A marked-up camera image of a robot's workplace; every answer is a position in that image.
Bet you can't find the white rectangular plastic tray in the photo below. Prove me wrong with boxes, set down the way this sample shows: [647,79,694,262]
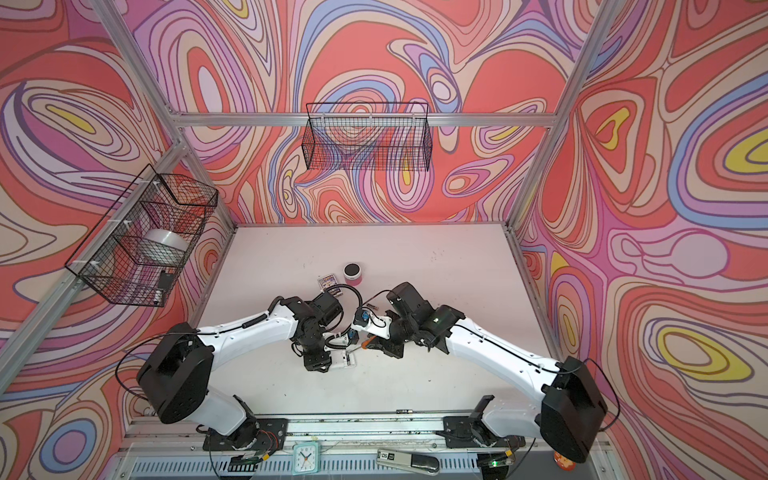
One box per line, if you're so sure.
[330,350,356,370]

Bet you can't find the orange handled screwdriver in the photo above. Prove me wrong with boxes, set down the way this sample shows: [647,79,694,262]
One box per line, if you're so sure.
[360,337,379,350]

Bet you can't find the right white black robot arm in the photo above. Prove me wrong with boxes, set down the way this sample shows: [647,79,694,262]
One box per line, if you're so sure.
[352,282,612,464]

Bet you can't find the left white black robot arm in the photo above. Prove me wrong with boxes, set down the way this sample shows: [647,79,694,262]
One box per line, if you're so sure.
[124,288,359,453]

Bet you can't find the small colourful card box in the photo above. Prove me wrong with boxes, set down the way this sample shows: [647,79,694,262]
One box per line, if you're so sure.
[317,274,340,295]

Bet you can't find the pink tape roll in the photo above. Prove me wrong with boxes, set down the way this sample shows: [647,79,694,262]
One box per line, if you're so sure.
[343,263,362,286]

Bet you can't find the small teal alarm clock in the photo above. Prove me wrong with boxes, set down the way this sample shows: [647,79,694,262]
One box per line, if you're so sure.
[292,442,321,475]

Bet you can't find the black silver stapler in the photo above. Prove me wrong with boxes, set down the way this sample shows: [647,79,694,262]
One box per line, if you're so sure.
[376,449,441,476]

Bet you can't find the white roll in basket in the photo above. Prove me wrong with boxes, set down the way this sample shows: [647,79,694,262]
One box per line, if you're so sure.
[138,229,189,266]

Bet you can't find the red round sticker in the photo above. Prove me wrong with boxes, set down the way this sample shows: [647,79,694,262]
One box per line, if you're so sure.
[553,452,576,471]

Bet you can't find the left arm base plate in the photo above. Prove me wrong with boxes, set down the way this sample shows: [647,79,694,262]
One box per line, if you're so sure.
[203,418,289,454]

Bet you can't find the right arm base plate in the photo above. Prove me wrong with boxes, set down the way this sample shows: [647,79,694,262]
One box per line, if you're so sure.
[435,416,527,451]

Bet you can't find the black wire basket back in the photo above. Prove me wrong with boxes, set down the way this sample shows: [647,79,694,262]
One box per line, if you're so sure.
[301,101,433,172]

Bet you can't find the black wire basket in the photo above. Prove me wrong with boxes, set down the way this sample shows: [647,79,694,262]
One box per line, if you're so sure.
[301,101,433,172]
[65,166,219,308]

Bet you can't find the black wire basket left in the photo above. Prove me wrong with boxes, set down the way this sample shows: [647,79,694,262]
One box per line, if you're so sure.
[65,166,219,308]

